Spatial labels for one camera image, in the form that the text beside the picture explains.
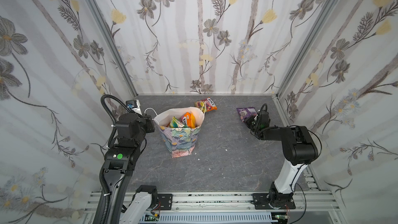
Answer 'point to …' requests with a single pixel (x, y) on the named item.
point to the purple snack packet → (245, 113)
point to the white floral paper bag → (181, 141)
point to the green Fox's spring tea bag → (175, 123)
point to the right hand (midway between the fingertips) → (245, 114)
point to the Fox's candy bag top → (205, 104)
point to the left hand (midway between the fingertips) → (148, 114)
